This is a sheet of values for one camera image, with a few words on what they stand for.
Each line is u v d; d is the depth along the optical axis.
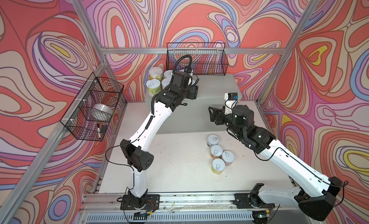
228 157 0.84
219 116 0.58
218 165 0.80
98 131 0.72
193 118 0.86
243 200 0.73
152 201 0.73
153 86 0.72
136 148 0.46
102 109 0.73
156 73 0.75
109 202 0.75
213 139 0.91
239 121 0.48
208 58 0.96
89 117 0.71
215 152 0.86
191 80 0.58
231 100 0.55
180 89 0.55
